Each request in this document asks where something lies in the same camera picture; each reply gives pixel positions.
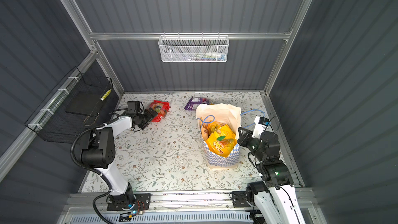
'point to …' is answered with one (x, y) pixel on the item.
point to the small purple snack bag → (194, 101)
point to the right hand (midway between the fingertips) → (240, 129)
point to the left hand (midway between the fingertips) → (153, 116)
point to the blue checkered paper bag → (228, 114)
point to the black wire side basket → (81, 102)
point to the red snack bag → (161, 108)
